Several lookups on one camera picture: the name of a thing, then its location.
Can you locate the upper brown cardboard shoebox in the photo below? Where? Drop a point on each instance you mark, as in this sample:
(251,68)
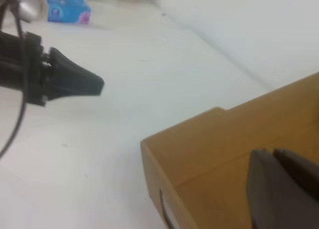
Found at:
(196,171)

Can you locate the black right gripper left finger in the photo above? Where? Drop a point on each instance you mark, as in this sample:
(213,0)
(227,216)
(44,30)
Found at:
(60,77)

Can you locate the blue tissue pack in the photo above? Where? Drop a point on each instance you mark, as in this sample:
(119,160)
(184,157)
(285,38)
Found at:
(68,11)

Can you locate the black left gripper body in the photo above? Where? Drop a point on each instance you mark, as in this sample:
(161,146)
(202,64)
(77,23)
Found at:
(11,69)

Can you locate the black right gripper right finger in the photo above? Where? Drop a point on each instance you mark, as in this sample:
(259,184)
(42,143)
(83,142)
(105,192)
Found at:
(275,200)

